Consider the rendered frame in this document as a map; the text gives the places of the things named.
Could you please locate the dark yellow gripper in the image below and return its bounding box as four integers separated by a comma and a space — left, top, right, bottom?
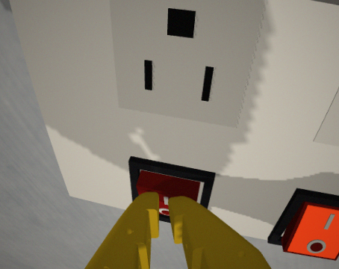
85, 192, 272, 269

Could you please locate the white power strip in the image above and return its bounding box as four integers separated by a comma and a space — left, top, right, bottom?
9, 0, 339, 261

